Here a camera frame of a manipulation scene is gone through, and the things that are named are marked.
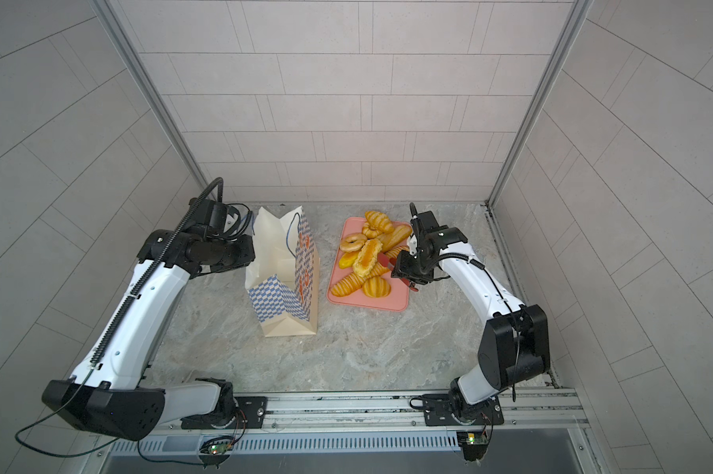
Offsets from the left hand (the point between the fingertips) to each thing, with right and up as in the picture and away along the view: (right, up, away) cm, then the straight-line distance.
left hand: (263, 250), depth 74 cm
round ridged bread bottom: (+29, -12, +15) cm, 35 cm away
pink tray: (+21, +1, +30) cm, 37 cm away
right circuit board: (+51, -45, -6) cm, 68 cm away
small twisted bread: (+27, +4, +30) cm, 40 cm away
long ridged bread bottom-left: (+20, -12, +17) cm, 29 cm away
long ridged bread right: (+30, -8, +20) cm, 37 cm away
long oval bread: (+35, +2, +28) cm, 45 cm away
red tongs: (+31, -5, +17) cm, 36 cm away
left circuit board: (-6, -43, -9) cm, 44 cm away
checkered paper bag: (+7, -5, -7) cm, 11 cm away
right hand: (+35, -7, +8) cm, 36 cm away
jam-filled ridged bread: (+26, -4, +19) cm, 32 cm away
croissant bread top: (+30, +8, +28) cm, 42 cm away
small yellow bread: (+20, -5, +23) cm, 30 cm away
